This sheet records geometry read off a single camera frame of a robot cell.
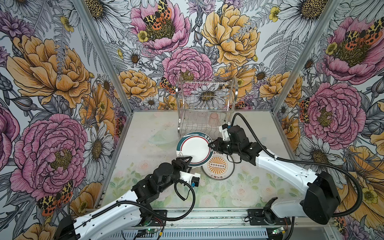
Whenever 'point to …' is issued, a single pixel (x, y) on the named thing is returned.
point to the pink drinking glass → (214, 120)
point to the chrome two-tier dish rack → (204, 106)
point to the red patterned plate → (219, 167)
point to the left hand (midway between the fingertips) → (187, 160)
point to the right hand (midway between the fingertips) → (209, 149)
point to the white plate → (218, 173)
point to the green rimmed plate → (195, 145)
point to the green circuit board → (151, 231)
